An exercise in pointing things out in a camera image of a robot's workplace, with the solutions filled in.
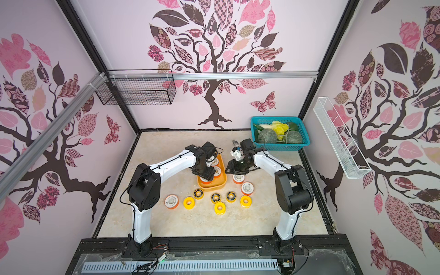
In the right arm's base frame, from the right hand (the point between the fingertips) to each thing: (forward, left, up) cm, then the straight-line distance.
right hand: (230, 173), depth 90 cm
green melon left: (+22, -23, +5) cm, 33 cm away
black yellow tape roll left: (-8, +17, -7) cm, 20 cm away
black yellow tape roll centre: (-10, +8, -8) cm, 15 cm away
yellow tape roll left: (-13, +22, -6) cm, 26 cm away
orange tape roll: (+3, +6, -4) cm, 8 cm away
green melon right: (+23, -40, +3) cm, 46 cm away
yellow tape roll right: (-13, -8, -7) cm, 17 cm away
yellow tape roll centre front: (-17, +6, -6) cm, 19 cm away
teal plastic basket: (+28, -33, +1) cm, 43 cm away
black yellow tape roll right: (-10, 0, -7) cm, 12 cm away
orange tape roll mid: (-4, +13, -1) cm, 14 cm away
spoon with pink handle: (+27, -5, -6) cm, 28 cm away
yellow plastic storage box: (-3, +7, -6) cm, 10 cm away
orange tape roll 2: (-6, -9, -6) cm, 13 cm away
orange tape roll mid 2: (0, -5, -6) cm, 8 cm away
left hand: (-1, +14, -2) cm, 14 cm away
